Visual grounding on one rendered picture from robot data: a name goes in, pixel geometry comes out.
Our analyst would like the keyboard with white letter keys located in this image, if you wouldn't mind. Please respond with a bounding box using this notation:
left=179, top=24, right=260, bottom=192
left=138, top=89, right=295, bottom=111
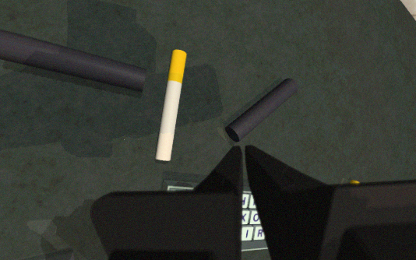
left=162, top=180, right=268, bottom=251

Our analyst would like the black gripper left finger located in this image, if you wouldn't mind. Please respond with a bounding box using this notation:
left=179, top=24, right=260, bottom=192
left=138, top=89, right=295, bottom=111
left=90, top=146, right=244, bottom=260

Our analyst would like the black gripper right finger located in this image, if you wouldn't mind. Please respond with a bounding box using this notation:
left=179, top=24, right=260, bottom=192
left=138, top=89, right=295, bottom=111
left=245, top=145, right=416, bottom=260

